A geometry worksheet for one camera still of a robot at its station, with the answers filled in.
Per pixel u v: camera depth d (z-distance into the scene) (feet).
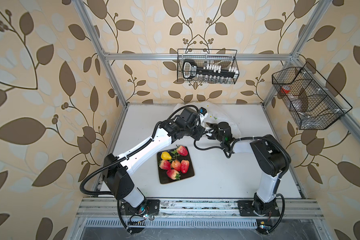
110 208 2.52
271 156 1.70
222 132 2.51
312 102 2.42
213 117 3.19
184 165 2.77
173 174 2.67
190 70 2.77
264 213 2.32
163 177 2.74
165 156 2.85
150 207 2.42
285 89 2.87
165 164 2.77
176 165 2.68
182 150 2.97
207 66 2.70
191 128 1.99
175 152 2.92
